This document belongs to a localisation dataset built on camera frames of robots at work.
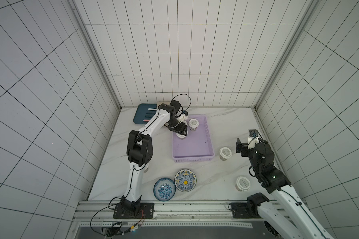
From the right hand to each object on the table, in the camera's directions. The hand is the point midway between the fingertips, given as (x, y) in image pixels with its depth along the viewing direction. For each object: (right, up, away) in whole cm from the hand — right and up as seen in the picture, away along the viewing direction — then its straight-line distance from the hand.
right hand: (242, 137), depth 75 cm
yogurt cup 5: (-52, -19, +6) cm, 55 cm away
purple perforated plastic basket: (-21, -9, +23) cm, 32 cm away
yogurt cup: (-32, -2, +15) cm, 35 cm away
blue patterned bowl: (-41, -29, +4) cm, 50 cm away
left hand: (-33, 0, +16) cm, 36 cm away
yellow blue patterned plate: (-30, -25, +6) cm, 39 cm away
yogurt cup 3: (-6, -11, +11) cm, 16 cm away
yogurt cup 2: (-23, +6, +25) cm, 35 cm away
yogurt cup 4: (0, -24, 0) cm, 24 cm away
